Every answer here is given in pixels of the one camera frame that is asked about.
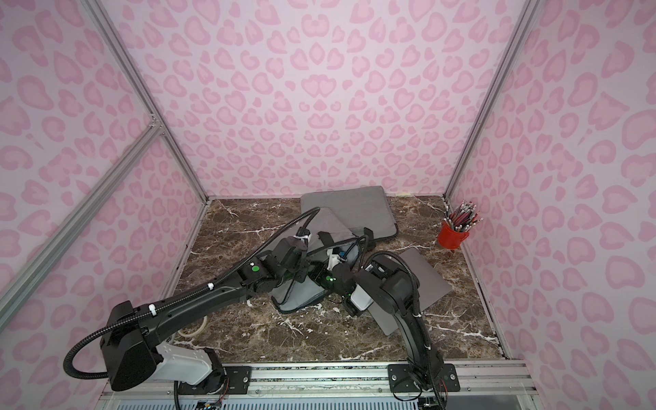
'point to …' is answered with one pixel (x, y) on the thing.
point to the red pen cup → (450, 238)
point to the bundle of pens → (463, 218)
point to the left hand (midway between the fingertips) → (307, 258)
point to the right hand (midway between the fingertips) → (304, 266)
